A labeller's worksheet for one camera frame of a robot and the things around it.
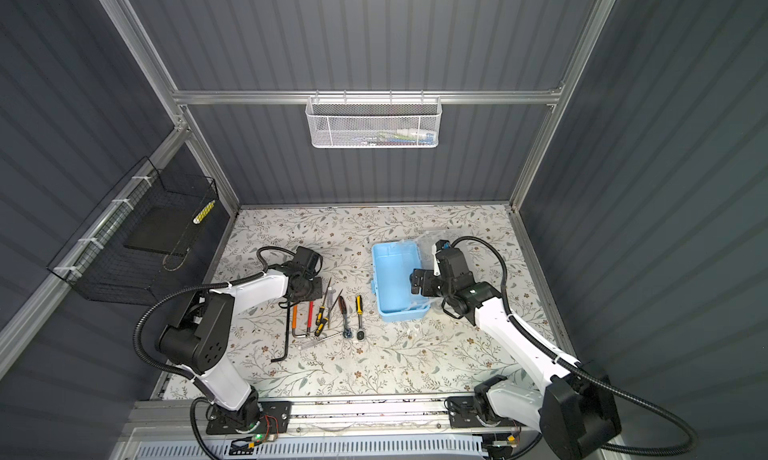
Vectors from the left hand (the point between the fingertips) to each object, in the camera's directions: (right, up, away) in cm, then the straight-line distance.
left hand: (314, 291), depth 96 cm
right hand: (+35, +6, -12) cm, 38 cm away
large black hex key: (-8, -17, -13) cm, 23 cm away
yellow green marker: (-27, +22, -17) cm, 39 cm away
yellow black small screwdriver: (+3, -7, -6) cm, 10 cm away
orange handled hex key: (-5, -6, -4) cm, 9 cm away
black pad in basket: (-35, +20, -19) cm, 44 cm away
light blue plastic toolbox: (+26, +8, +6) cm, 28 cm away
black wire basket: (-40, +11, -31) cm, 51 cm away
